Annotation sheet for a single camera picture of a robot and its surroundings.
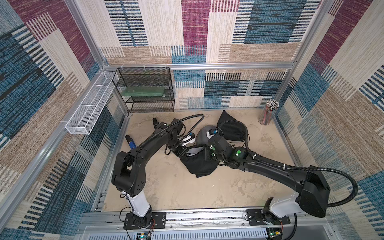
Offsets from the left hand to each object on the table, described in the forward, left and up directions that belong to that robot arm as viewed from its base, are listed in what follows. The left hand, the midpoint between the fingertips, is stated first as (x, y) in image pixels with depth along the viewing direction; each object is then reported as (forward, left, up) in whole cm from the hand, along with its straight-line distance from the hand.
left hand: (184, 155), depth 85 cm
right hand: (-1, -12, +5) cm, 13 cm away
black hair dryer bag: (+22, -30, -4) cm, 37 cm away
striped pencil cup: (+29, -55, +1) cm, 63 cm away
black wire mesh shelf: (+48, +25, +20) cm, 58 cm away
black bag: (-6, -8, 0) cm, 10 cm away
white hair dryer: (+2, -5, 0) cm, 5 cm away
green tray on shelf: (+35, +25, +18) cm, 47 cm away
